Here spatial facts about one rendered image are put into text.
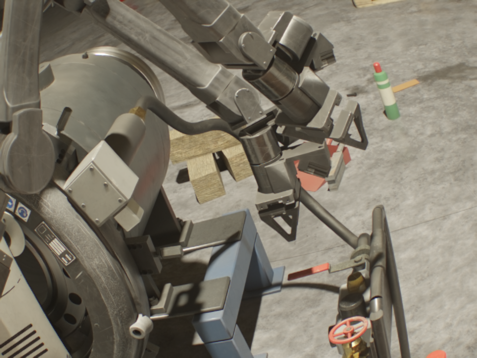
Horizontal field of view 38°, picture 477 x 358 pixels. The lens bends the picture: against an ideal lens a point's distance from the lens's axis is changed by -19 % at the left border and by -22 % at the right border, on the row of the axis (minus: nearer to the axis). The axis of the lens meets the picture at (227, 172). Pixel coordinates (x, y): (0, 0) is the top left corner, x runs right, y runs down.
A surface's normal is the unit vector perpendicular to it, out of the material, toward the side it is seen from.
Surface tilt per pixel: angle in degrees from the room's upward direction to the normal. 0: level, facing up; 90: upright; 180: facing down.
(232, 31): 90
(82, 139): 57
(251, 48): 90
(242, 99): 70
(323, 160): 90
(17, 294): 90
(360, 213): 0
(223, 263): 0
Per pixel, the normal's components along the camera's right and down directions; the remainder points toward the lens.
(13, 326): 0.67, 0.25
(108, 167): 0.73, -0.56
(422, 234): -0.34, -0.86
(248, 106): 0.30, -0.11
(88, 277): -0.13, 0.44
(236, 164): 0.22, 0.33
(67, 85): 0.22, -0.86
